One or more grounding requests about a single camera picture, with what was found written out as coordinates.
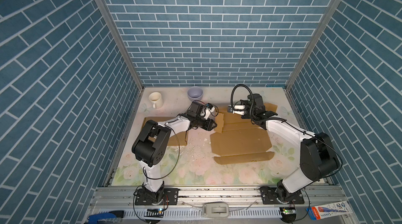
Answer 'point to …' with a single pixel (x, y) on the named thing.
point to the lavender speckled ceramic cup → (195, 93)
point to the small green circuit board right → (289, 211)
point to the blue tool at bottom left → (114, 216)
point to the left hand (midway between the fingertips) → (213, 124)
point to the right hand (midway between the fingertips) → (241, 100)
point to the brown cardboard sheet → (236, 140)
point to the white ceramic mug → (156, 98)
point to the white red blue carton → (317, 212)
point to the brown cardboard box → (180, 139)
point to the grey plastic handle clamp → (215, 210)
